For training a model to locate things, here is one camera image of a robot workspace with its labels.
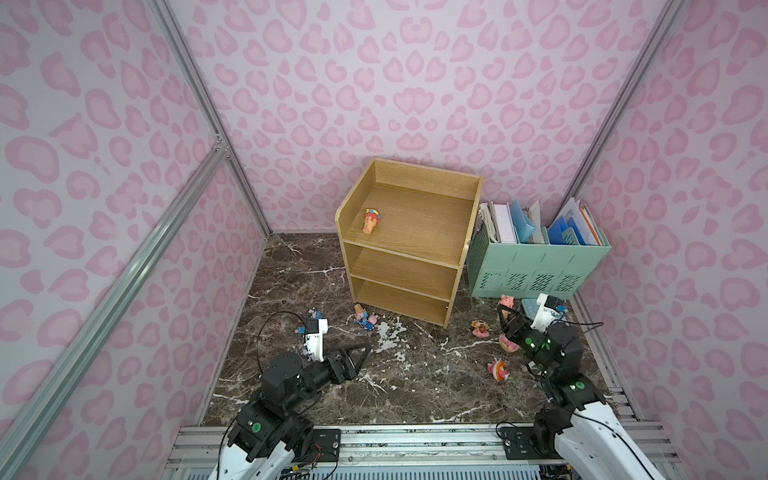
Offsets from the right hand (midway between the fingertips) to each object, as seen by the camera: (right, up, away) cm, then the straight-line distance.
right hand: (499, 308), depth 79 cm
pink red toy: (+1, -17, +3) cm, 17 cm away
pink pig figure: (-2, -8, +11) cm, 14 cm away
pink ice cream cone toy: (+2, +2, 0) cm, 3 cm away
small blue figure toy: (-53, -5, +16) cm, 55 cm away
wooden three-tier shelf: (-25, +21, -1) cm, 32 cm away
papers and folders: (+7, +23, +7) cm, 25 cm away
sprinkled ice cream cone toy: (-33, +23, -4) cm, 41 cm away
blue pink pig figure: (-36, -7, +14) cm, 39 cm away
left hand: (-35, -7, -10) cm, 37 cm away
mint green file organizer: (+13, +9, +10) cm, 19 cm away
